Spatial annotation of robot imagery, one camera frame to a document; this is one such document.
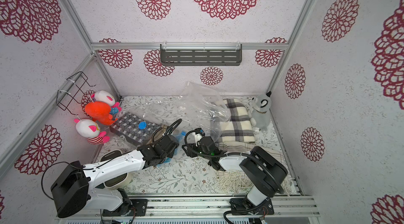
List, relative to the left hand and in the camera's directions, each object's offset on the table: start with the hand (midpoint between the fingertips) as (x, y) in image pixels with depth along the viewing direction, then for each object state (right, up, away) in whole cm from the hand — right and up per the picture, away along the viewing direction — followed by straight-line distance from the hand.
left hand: (168, 144), depth 85 cm
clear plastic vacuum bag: (+15, +18, +28) cm, 36 cm away
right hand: (+9, -1, 0) cm, 9 cm away
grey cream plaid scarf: (+41, +8, +14) cm, 44 cm away
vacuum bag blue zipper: (-23, +7, +10) cm, 26 cm away
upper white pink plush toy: (-41, +27, +9) cm, 50 cm away
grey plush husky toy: (+54, +18, +10) cm, 57 cm away
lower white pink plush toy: (-38, +8, -6) cm, 39 cm away
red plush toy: (-40, +18, +4) cm, 44 cm away
